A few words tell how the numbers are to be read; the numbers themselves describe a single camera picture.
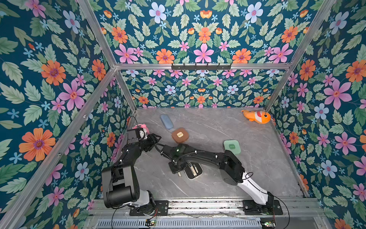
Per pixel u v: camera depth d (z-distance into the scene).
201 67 0.93
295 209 0.75
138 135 0.75
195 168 0.86
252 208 0.74
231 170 0.54
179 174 0.84
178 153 0.64
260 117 1.04
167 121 1.08
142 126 0.95
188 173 0.84
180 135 1.01
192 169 0.86
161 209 0.73
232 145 0.96
